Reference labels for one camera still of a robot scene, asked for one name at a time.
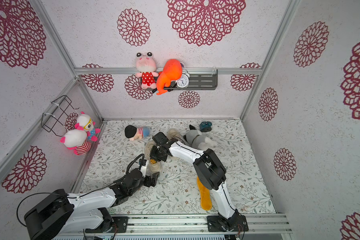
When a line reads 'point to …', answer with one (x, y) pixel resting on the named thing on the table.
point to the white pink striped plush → (75, 139)
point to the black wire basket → (53, 121)
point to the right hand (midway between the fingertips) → (148, 155)
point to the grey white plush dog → (195, 138)
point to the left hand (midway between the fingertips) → (153, 171)
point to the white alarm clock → (183, 81)
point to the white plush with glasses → (85, 123)
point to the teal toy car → (205, 126)
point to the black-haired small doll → (131, 132)
